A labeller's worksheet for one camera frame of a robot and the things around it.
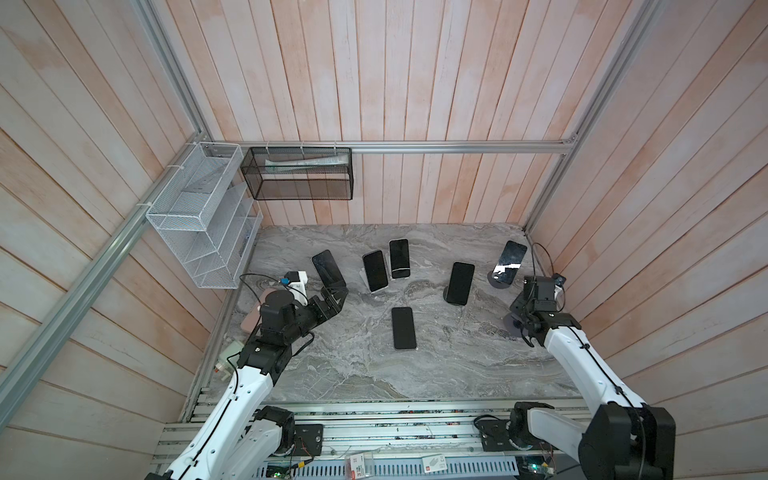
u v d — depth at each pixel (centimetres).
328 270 97
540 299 64
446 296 101
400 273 104
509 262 97
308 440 73
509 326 88
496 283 102
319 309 66
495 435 74
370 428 77
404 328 93
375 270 97
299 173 104
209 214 67
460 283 95
